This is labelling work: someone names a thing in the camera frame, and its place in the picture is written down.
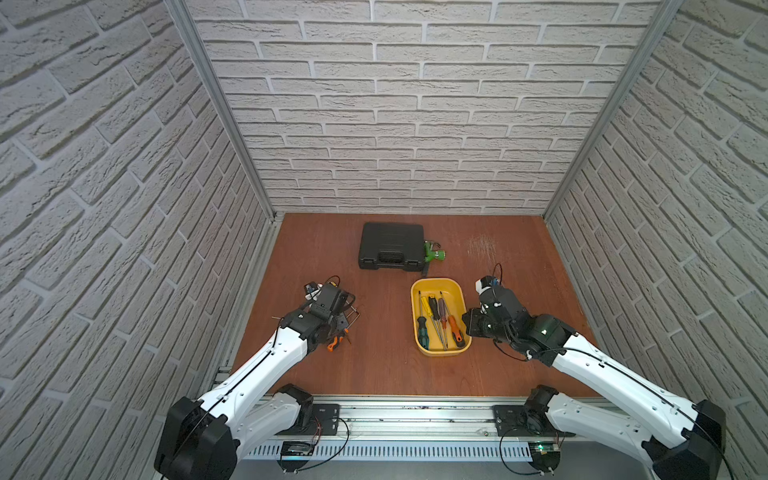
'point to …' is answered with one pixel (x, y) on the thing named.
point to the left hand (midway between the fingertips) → (340, 313)
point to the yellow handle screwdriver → (430, 314)
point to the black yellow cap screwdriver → (435, 314)
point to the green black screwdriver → (422, 329)
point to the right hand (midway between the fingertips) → (466, 317)
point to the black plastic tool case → (395, 246)
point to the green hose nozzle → (430, 252)
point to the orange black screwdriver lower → (332, 346)
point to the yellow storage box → (454, 295)
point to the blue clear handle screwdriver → (443, 313)
